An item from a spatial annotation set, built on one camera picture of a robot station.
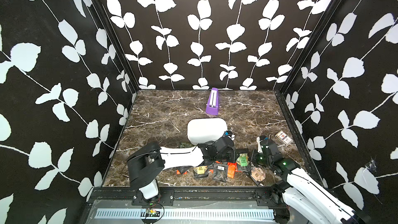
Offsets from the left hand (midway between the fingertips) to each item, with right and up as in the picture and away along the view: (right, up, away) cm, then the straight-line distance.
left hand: (240, 154), depth 77 cm
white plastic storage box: (-19, +10, +16) cm, 27 cm away
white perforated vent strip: (-26, -26, -7) cm, 37 cm away
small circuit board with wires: (-44, -25, -7) cm, 51 cm away
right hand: (+4, -1, +6) cm, 8 cm away
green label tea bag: (+3, -5, +7) cm, 9 cm away
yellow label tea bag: (-20, -11, +4) cm, 23 cm away
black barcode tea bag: (-10, -11, +5) cm, 16 cm away
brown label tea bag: (+10, -12, +3) cm, 16 cm away
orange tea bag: (-4, -9, +5) cm, 11 cm away
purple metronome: (-13, +24, +26) cm, 38 cm away
